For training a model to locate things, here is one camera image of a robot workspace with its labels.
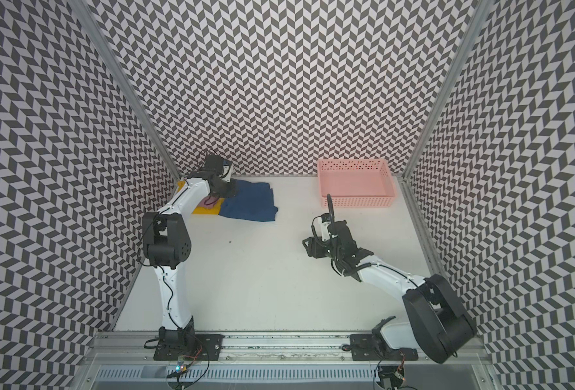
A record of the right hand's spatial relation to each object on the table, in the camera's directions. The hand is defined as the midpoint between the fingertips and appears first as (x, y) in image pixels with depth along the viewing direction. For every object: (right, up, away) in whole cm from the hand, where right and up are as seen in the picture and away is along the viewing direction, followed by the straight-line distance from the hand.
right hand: (311, 245), depth 87 cm
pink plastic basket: (+23, +25, +28) cm, 44 cm away
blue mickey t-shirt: (-24, +15, +18) cm, 34 cm away
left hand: (-32, +20, +14) cm, 40 cm away
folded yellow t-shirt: (-39, +12, +12) cm, 42 cm away
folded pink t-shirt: (-34, +16, -8) cm, 39 cm away
